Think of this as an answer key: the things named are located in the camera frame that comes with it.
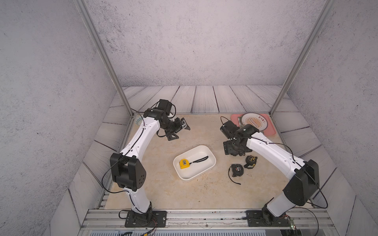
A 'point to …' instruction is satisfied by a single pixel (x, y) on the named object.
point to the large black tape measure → (237, 170)
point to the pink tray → (270, 129)
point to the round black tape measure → (251, 161)
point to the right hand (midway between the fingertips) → (236, 149)
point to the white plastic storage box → (194, 162)
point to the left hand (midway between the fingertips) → (188, 131)
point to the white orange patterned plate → (258, 120)
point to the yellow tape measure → (184, 163)
